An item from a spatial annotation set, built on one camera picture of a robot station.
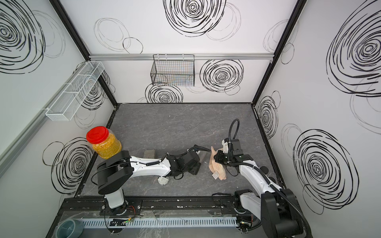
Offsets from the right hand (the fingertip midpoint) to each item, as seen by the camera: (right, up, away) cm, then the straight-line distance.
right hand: (215, 157), depth 86 cm
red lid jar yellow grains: (-62, +9, -5) cm, 63 cm away
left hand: (-10, -4, 0) cm, 11 cm away
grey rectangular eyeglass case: (-40, +1, +4) cm, 40 cm away
